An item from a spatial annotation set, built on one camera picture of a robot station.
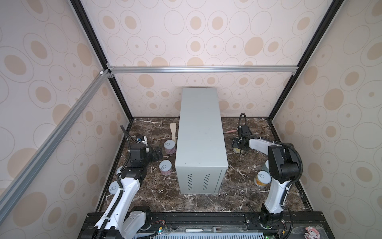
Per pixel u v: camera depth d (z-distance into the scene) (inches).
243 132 32.1
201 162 22.6
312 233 27.0
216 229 28.1
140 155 23.4
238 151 38.5
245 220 29.3
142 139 27.6
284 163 20.9
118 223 16.1
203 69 36.2
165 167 33.6
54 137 21.9
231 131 43.0
